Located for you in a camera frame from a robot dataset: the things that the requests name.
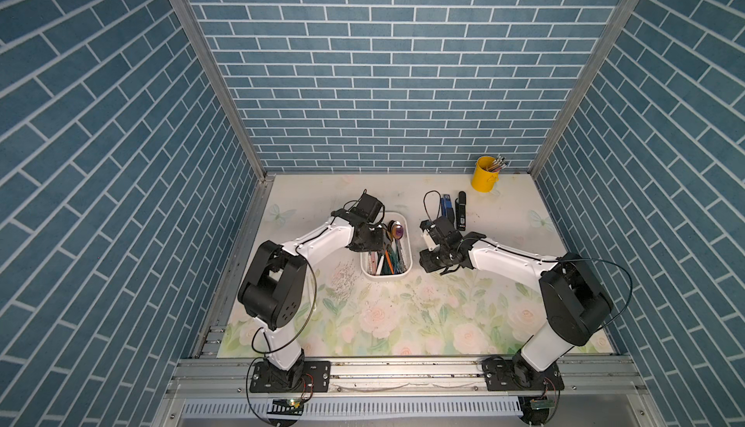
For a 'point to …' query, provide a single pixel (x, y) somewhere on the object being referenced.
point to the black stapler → (461, 211)
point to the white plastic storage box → (404, 267)
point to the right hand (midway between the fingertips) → (426, 261)
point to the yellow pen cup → (483, 180)
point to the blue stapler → (447, 207)
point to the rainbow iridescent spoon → (397, 231)
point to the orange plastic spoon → (388, 258)
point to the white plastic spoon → (380, 263)
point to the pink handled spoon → (373, 263)
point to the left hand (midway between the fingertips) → (384, 245)
